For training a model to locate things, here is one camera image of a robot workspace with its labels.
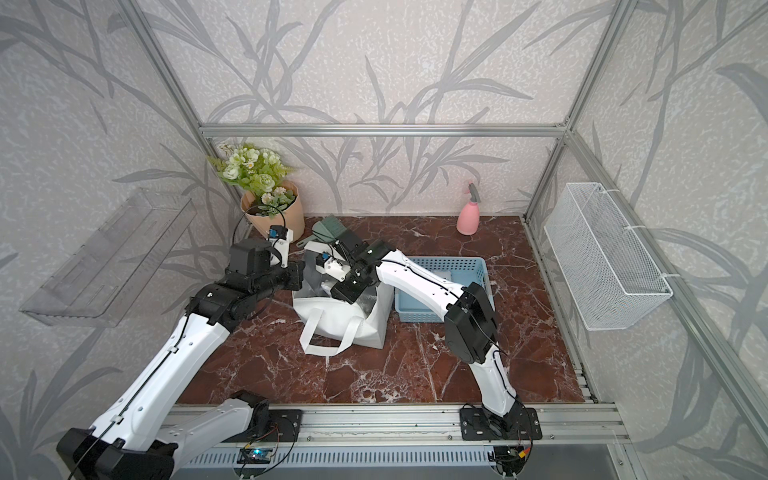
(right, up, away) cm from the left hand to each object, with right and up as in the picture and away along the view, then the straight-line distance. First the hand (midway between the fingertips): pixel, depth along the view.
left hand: (305, 262), depth 75 cm
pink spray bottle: (+49, +15, +33) cm, 61 cm away
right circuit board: (+51, -47, -4) cm, 69 cm away
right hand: (+7, -9, +8) cm, 14 cm away
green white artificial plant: (-21, +28, +19) cm, 40 cm away
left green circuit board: (-11, -46, -4) cm, 48 cm away
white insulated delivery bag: (+6, -15, -1) cm, 16 cm away
